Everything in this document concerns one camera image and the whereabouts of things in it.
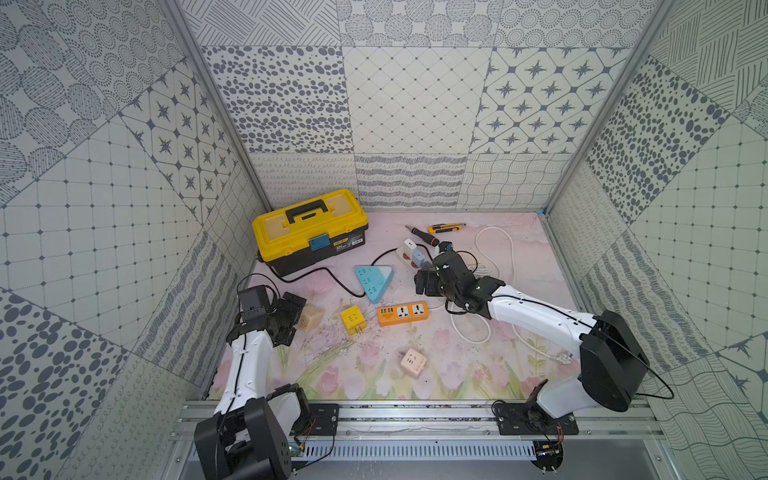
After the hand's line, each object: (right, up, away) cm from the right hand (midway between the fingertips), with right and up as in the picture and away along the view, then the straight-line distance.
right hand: (430, 280), depth 87 cm
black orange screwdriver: (+1, +13, +25) cm, 28 cm away
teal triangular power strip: (-17, -1, +11) cm, 21 cm away
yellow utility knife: (+8, +17, +28) cm, 34 cm away
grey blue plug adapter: (-3, +6, +11) cm, 13 cm away
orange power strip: (-8, -11, +4) cm, 14 cm away
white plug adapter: (-6, +10, +14) cm, 18 cm away
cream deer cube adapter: (-6, -20, -9) cm, 23 cm away
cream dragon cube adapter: (-35, -11, -2) cm, 37 cm away
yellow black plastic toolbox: (-38, +15, +7) cm, 41 cm away
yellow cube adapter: (-23, -12, -1) cm, 26 cm away
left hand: (-39, -7, -2) cm, 40 cm away
